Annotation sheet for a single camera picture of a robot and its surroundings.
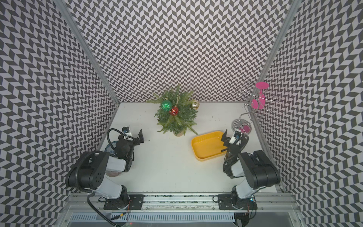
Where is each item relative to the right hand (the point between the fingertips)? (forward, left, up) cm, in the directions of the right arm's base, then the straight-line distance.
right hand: (233, 133), depth 87 cm
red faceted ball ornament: (0, +35, +22) cm, 42 cm away
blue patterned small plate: (-7, +78, -5) cm, 79 cm away
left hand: (+3, +64, -1) cm, 64 cm away
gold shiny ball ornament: (+7, +24, +19) cm, 32 cm away
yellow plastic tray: (-4, +15, -9) cm, 18 cm away
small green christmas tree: (-3, +34, +14) cm, 37 cm away
